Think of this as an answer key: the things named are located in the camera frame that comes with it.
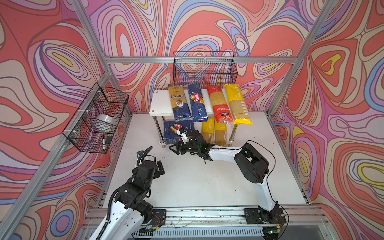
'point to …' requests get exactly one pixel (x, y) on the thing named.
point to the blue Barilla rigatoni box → (171, 137)
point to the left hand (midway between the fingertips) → (155, 162)
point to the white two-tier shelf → (160, 106)
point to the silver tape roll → (106, 120)
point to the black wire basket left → (94, 122)
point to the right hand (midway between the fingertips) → (175, 149)
